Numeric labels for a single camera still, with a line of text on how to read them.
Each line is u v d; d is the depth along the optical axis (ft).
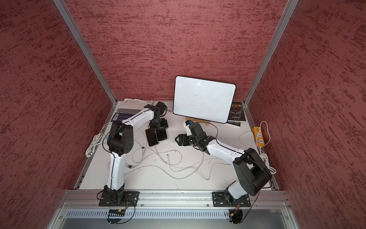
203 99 3.19
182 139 2.49
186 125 2.64
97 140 3.19
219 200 2.38
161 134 3.16
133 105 3.76
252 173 1.44
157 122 2.80
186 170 2.75
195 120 3.40
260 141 3.11
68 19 2.46
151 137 3.23
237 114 3.61
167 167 2.80
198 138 2.20
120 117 3.49
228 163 1.69
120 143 1.90
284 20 2.47
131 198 2.42
